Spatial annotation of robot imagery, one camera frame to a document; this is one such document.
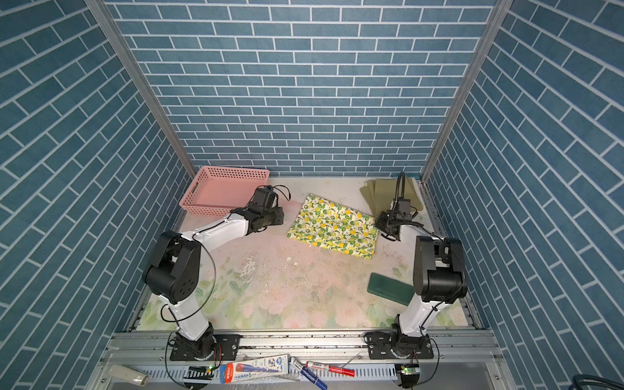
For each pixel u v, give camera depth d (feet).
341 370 2.28
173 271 1.58
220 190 3.70
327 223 3.36
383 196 3.58
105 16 2.32
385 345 2.42
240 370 2.27
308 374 2.23
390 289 2.90
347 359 2.40
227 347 2.41
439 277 1.58
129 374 2.19
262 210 2.42
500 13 2.35
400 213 2.53
